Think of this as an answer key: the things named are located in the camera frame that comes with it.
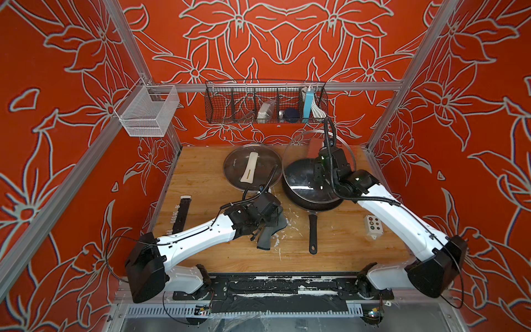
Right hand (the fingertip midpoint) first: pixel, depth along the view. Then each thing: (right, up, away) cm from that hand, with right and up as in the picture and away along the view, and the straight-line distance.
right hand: (316, 163), depth 77 cm
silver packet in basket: (-20, +23, +14) cm, 33 cm away
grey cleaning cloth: (-19, -26, -3) cm, 32 cm away
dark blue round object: (-7, +24, +20) cm, 32 cm away
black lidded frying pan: (-4, -11, +1) cm, 12 cm away
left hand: (-15, -19, +1) cm, 25 cm away
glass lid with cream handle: (-26, -1, +17) cm, 31 cm away
